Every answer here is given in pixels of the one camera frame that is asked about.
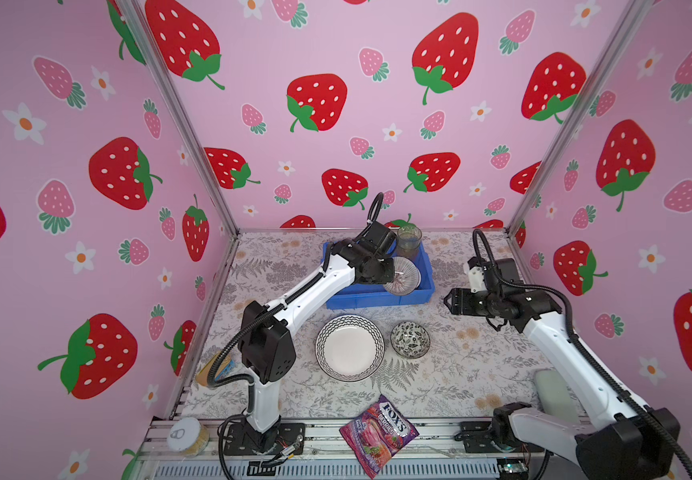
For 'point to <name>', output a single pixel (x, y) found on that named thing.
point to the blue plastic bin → (361, 295)
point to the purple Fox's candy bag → (377, 434)
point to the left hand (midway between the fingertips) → (391, 274)
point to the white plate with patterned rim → (350, 348)
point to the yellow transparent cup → (409, 253)
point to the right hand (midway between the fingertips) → (454, 298)
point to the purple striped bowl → (406, 278)
